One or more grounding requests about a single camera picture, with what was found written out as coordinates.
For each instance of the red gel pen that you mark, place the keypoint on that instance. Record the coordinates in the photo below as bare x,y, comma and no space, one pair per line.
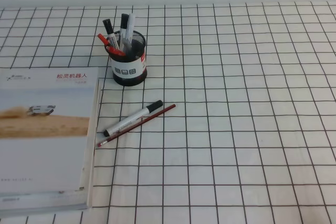
113,51

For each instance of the black mesh pen holder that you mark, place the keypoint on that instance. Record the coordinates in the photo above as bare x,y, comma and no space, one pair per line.
130,70

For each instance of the black cap marker in holder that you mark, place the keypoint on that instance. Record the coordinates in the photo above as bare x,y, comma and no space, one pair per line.
111,35

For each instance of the white grey pen in holder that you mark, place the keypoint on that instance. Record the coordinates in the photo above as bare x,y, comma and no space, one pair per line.
127,38

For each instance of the red pen leaning in holder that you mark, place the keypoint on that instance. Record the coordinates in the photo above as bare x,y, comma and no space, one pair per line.
104,40

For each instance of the dark red pencil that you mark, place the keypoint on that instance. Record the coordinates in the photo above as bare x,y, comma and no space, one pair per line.
135,126

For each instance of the black cap whiteboard marker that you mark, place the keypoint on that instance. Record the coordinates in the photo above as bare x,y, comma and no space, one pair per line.
131,119

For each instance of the white brochure stack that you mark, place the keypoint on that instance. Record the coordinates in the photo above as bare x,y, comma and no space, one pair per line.
48,135

